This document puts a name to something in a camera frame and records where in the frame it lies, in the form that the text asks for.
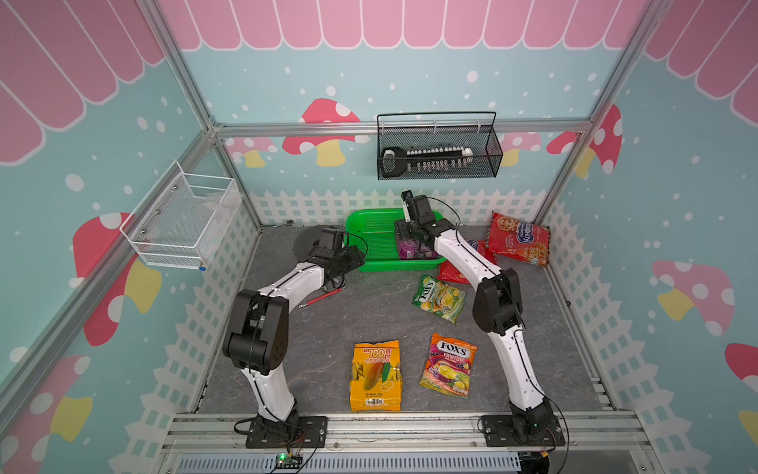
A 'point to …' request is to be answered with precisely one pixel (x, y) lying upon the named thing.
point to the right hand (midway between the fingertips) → (406, 222)
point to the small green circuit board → (288, 461)
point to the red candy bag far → (520, 240)
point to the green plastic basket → (377, 227)
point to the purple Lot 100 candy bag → (412, 249)
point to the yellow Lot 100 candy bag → (376, 377)
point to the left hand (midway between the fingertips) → (360, 260)
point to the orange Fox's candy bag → (448, 365)
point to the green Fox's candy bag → (438, 297)
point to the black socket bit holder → (395, 161)
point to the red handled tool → (321, 297)
